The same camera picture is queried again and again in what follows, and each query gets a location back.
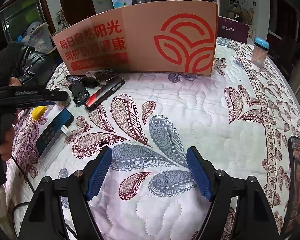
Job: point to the black toy car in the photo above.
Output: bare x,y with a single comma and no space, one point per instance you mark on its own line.
79,92

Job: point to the red black lighter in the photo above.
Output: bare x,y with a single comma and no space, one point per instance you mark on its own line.
103,93

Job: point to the dark wrapped snack bar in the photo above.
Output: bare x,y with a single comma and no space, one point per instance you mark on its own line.
80,78

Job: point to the blue remote control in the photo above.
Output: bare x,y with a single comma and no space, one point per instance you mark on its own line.
53,131

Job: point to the yellow sponge block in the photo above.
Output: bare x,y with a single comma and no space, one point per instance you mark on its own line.
38,112

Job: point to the brown cardboard box red print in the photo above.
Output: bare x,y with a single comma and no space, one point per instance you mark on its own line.
163,36

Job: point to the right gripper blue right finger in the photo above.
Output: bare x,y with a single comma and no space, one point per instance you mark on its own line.
197,169

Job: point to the person in black jacket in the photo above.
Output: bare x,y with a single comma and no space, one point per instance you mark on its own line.
30,67

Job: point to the blue lid toothpick jar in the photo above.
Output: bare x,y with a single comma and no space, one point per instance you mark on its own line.
260,52

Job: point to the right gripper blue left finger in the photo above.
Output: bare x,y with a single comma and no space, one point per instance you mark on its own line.
96,171

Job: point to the person left hand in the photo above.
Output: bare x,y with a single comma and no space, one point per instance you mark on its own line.
7,143

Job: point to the purple gift box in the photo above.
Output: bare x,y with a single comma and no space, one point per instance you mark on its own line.
233,30

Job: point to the clear acrylic stand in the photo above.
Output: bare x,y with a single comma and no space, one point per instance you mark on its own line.
47,159

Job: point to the wall television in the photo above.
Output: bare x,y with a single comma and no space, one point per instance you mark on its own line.
121,3

